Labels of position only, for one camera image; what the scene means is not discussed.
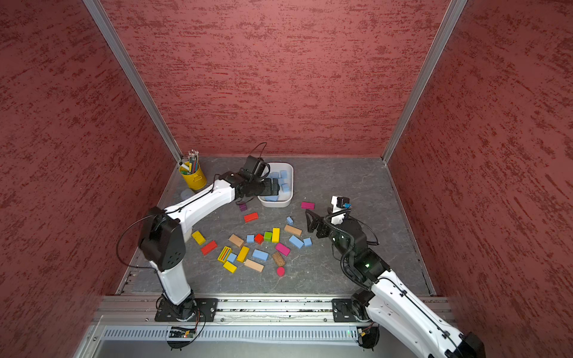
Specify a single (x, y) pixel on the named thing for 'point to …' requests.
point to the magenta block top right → (307, 205)
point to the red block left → (209, 247)
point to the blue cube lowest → (285, 187)
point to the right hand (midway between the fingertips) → (315, 214)
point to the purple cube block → (242, 206)
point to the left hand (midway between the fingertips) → (268, 191)
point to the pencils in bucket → (191, 165)
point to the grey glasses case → (186, 193)
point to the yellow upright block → (275, 236)
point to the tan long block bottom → (254, 265)
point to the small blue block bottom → (232, 257)
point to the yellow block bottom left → (230, 267)
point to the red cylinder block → (281, 271)
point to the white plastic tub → (284, 198)
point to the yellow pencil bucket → (196, 180)
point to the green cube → (267, 236)
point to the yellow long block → (242, 254)
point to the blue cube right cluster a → (307, 242)
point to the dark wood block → (278, 259)
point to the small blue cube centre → (289, 221)
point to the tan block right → (292, 230)
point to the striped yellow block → (224, 254)
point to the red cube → (259, 239)
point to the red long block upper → (251, 217)
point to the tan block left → (236, 240)
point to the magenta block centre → (283, 248)
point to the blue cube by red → (250, 239)
